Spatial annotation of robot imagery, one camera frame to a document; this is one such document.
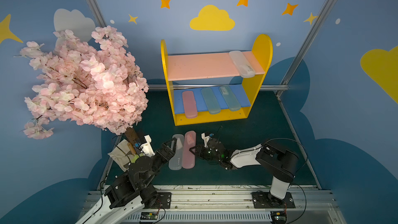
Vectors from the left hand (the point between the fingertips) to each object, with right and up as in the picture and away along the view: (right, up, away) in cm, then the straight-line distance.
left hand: (173, 141), depth 67 cm
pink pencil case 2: (+6, +15, +25) cm, 30 cm away
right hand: (+7, -8, +17) cm, 20 cm away
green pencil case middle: (+20, +15, +26) cm, 36 cm away
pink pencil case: (+5, -13, +17) cm, 22 cm away
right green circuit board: (+49, -38, +6) cm, 63 cm away
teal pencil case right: (+33, +17, +28) cm, 46 cm away
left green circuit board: (-12, -36, +4) cm, 38 cm away
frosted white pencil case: (-1, -15, +17) cm, 23 cm away
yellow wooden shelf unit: (+13, +16, +29) cm, 36 cm away
